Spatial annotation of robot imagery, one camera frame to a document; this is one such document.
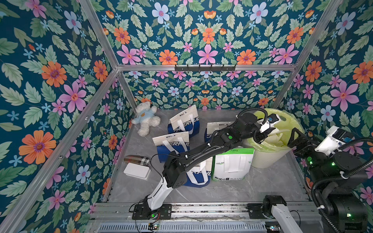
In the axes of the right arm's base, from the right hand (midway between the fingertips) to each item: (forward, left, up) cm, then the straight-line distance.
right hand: (308, 130), depth 52 cm
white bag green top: (-1, +22, -27) cm, 35 cm away
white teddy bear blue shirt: (+37, +81, -34) cm, 96 cm away
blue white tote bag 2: (-7, +41, -29) cm, 50 cm away
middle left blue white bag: (+11, +53, -27) cm, 60 cm away
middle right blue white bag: (+17, +33, -19) cm, 42 cm away
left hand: (+10, +6, -7) cm, 13 cm away
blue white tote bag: (+26, +48, -25) cm, 60 cm away
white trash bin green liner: (+2, +4, -18) cm, 18 cm away
